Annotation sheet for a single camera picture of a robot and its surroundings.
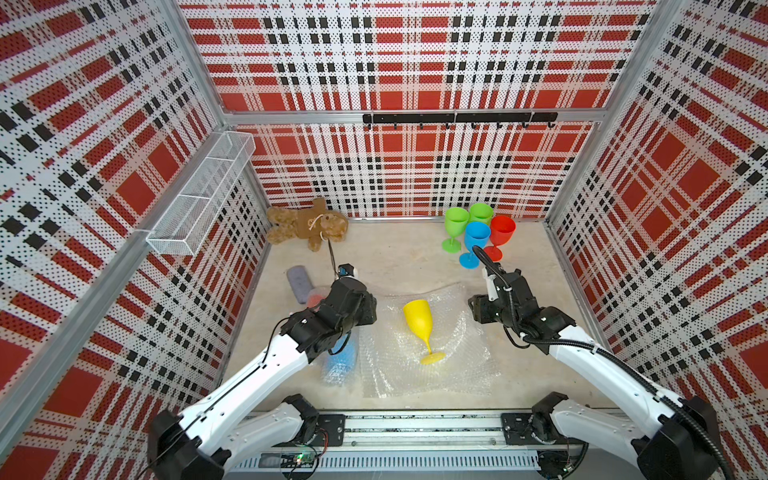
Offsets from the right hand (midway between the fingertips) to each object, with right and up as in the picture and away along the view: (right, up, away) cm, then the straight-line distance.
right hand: (482, 300), depth 82 cm
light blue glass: (+3, +19, +18) cm, 27 cm away
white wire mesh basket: (-90, +23, +11) cm, 93 cm away
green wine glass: (-3, +24, +20) cm, 32 cm away
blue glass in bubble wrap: (-39, -17, -5) cm, 43 cm away
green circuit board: (-47, -36, -12) cm, 60 cm away
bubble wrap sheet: (-25, -13, -1) cm, 28 cm away
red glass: (+11, +21, +17) cm, 29 cm away
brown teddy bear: (-54, +24, +29) cm, 66 cm away
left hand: (-30, 0, -4) cm, 30 cm away
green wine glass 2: (+6, +28, +24) cm, 37 cm away
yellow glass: (-17, -6, +4) cm, 19 cm away
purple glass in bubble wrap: (-57, +3, +17) cm, 59 cm away
